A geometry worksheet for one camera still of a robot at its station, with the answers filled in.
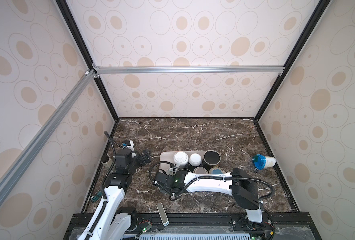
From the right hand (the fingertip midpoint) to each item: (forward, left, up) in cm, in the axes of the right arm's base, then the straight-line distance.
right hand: (163, 189), depth 80 cm
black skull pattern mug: (+15, -27, +5) cm, 32 cm away
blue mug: (+7, -28, +8) cm, 30 cm away
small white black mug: (+15, -18, +4) cm, 24 cm away
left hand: (+15, +8, +15) cm, 22 cm away
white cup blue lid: (+15, -58, 0) cm, 60 cm away
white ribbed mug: (+16, -10, +4) cm, 19 cm away
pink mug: (+7, -20, +7) cm, 23 cm away
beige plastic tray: (+21, -2, -3) cm, 22 cm away
